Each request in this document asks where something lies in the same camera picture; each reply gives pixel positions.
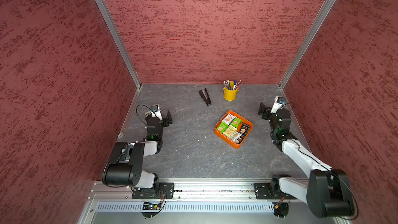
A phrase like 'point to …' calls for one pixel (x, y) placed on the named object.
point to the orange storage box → (223, 137)
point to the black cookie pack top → (244, 129)
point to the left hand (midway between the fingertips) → (161, 114)
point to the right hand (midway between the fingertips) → (267, 106)
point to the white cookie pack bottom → (235, 136)
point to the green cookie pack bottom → (222, 127)
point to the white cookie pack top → (228, 118)
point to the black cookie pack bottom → (240, 139)
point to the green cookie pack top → (236, 122)
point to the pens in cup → (231, 85)
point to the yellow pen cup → (230, 95)
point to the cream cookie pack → (229, 131)
